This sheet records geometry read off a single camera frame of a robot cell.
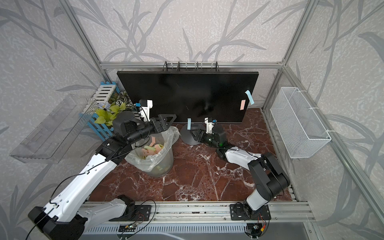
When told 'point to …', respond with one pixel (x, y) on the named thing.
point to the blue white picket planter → (102, 94)
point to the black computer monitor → (193, 96)
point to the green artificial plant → (117, 103)
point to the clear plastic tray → (46, 144)
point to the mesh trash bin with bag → (155, 154)
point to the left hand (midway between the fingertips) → (171, 118)
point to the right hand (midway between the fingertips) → (192, 131)
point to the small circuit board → (126, 228)
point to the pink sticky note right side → (242, 104)
